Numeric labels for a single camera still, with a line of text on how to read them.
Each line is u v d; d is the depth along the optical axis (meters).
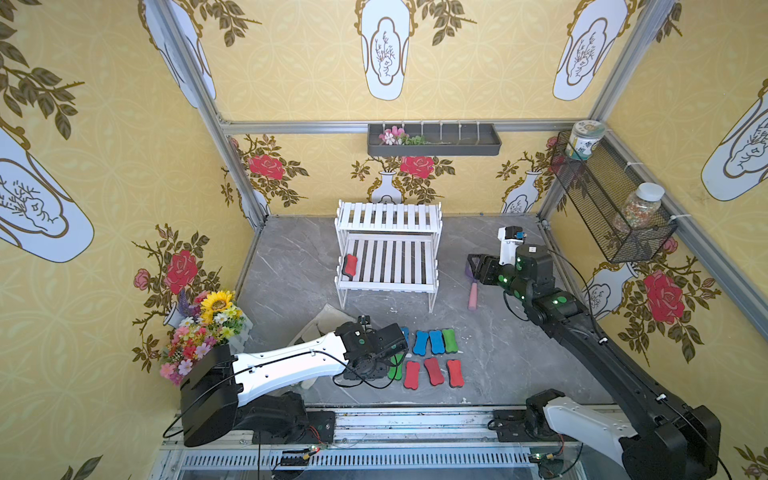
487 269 0.68
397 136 0.88
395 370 0.64
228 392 0.41
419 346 0.86
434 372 0.82
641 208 0.65
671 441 0.37
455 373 0.81
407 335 0.89
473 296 0.97
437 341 0.88
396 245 0.95
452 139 0.92
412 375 0.83
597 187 0.91
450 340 0.88
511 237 0.66
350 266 0.89
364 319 0.73
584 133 0.84
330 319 0.92
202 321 0.75
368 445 0.72
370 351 0.56
